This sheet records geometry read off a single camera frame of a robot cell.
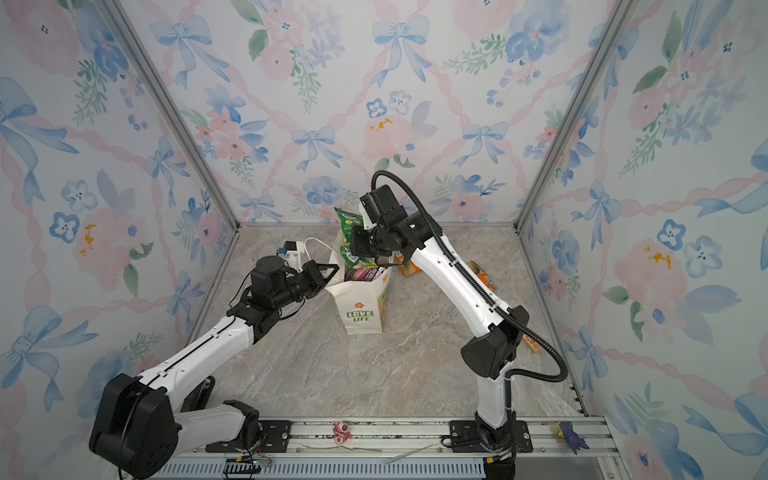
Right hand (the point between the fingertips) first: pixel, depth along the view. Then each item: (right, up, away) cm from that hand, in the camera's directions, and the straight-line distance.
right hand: (350, 243), depth 74 cm
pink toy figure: (-2, -45, -3) cm, 45 cm away
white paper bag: (+3, -15, +5) cm, 16 cm away
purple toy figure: (+54, -48, -3) cm, 73 cm away
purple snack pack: (+2, -8, +9) cm, 12 cm away
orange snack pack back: (+16, -7, +29) cm, 34 cm away
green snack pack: (-1, +5, -2) cm, 6 cm away
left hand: (-3, -5, +2) cm, 6 cm away
